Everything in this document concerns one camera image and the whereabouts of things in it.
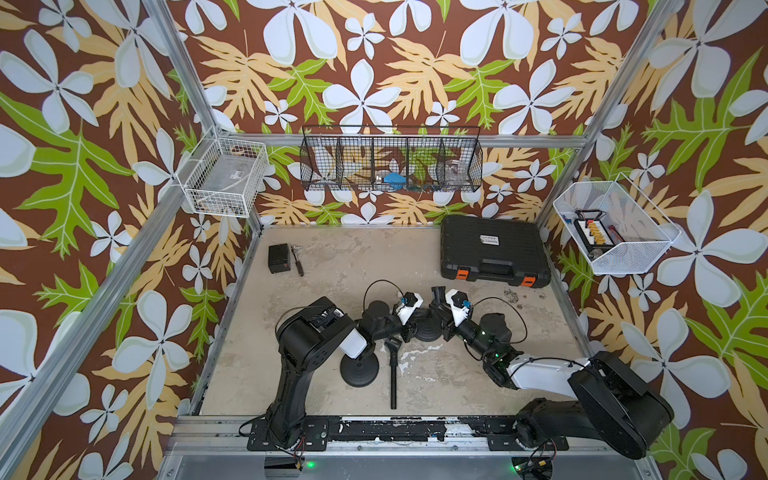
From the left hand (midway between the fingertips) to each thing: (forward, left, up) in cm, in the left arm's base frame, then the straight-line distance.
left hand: (429, 311), depth 89 cm
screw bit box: (+15, -45, +19) cm, 51 cm away
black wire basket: (+43, +11, +24) cm, 51 cm away
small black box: (+22, +51, -3) cm, 56 cm away
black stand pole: (-9, +11, -4) cm, 15 cm away
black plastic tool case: (+25, -26, 0) cm, 36 cm away
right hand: (-1, 0, +7) cm, 7 cm away
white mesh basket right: (+15, -52, +21) cm, 58 cm away
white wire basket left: (+29, +61, +27) cm, 73 cm away
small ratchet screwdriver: (+23, +45, -6) cm, 51 cm away
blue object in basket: (+36, +10, +21) cm, 43 cm away
